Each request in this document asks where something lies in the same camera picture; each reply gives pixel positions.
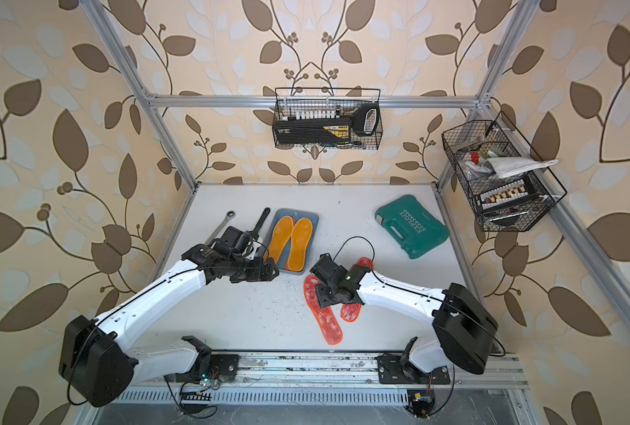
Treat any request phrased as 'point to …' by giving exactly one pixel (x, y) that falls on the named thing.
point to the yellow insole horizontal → (281, 234)
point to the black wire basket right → (468, 143)
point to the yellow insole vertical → (301, 233)
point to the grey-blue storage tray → (290, 239)
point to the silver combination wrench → (230, 214)
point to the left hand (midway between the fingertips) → (268, 272)
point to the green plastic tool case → (418, 229)
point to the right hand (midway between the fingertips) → (326, 294)
